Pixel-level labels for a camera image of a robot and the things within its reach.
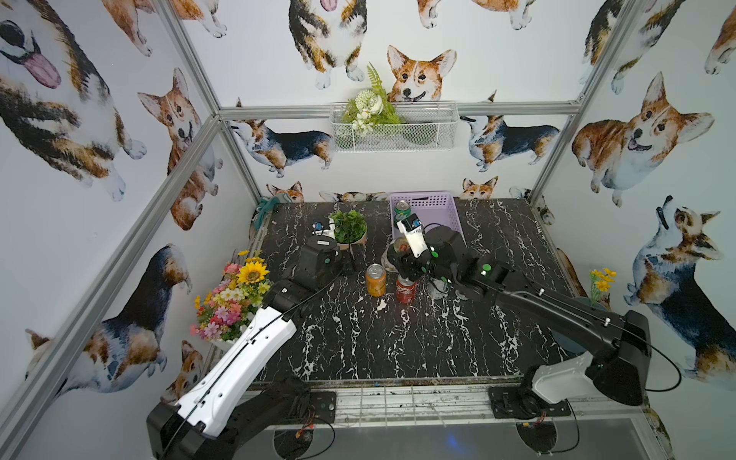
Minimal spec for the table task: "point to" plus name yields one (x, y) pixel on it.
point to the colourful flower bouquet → (222, 311)
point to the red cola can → (406, 289)
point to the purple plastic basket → (434, 209)
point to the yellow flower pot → (600, 285)
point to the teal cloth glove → (265, 205)
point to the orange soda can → (376, 280)
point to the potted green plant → (350, 229)
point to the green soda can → (402, 209)
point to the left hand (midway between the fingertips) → (346, 240)
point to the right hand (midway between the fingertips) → (405, 239)
